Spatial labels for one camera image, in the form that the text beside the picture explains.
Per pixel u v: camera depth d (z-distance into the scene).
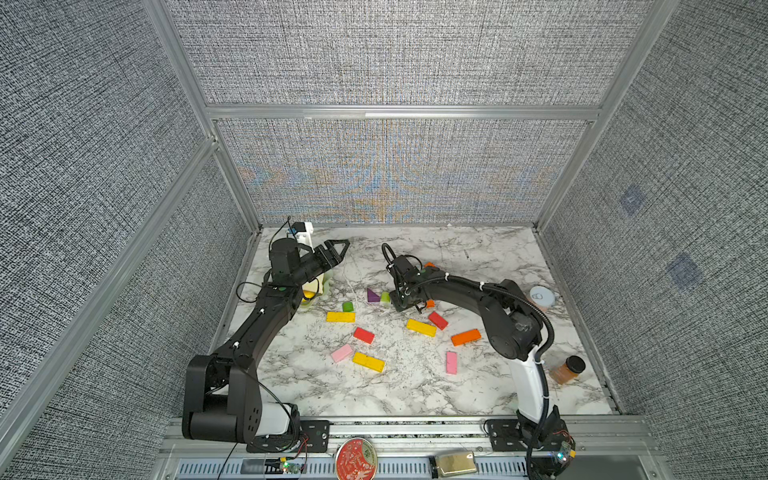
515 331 0.54
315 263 0.73
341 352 0.87
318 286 0.75
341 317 0.93
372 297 0.98
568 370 0.76
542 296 0.93
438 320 0.93
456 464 0.66
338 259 0.73
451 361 0.86
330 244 0.73
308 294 0.99
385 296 0.97
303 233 0.75
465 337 0.89
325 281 0.98
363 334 0.91
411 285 0.72
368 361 0.84
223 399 0.42
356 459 0.68
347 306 0.97
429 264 1.09
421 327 0.92
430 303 0.97
